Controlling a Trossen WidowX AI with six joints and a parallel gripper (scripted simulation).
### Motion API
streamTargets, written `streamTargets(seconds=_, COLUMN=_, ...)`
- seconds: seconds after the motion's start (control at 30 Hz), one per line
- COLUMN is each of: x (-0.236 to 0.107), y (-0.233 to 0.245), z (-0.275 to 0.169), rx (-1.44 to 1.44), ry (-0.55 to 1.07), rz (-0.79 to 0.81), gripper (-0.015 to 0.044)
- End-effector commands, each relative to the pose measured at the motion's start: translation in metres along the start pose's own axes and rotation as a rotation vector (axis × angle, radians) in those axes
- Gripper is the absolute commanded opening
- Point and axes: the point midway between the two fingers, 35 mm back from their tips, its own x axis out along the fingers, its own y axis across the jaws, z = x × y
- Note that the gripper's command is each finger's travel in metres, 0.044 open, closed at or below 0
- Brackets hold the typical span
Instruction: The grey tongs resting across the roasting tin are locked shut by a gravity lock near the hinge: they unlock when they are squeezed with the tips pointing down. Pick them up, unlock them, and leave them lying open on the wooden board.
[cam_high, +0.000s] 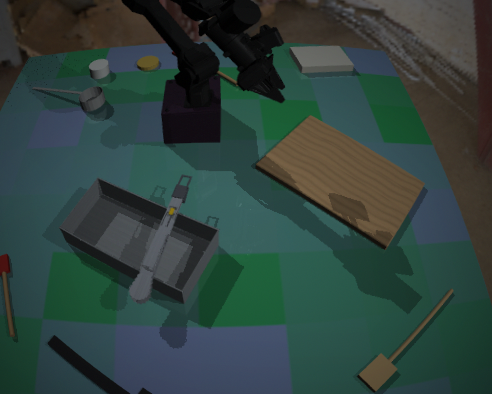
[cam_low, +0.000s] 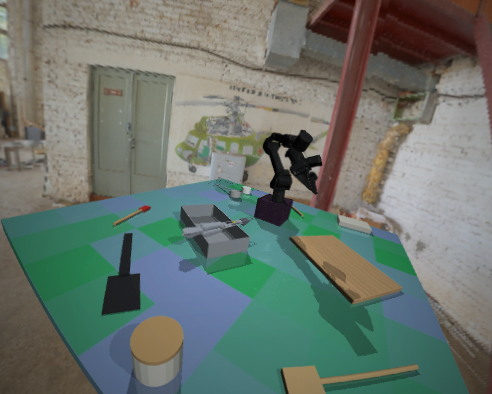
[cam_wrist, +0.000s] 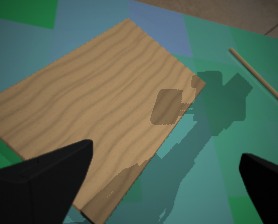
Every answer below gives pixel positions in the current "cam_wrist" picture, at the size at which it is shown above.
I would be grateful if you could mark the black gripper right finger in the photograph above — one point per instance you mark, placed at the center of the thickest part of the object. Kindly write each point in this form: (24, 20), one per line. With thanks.
(260, 178)

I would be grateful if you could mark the wooden board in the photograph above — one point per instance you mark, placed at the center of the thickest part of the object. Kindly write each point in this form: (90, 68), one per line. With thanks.
(122, 90)

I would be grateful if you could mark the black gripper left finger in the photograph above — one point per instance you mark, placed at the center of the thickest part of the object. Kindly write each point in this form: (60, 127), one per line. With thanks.
(41, 190)

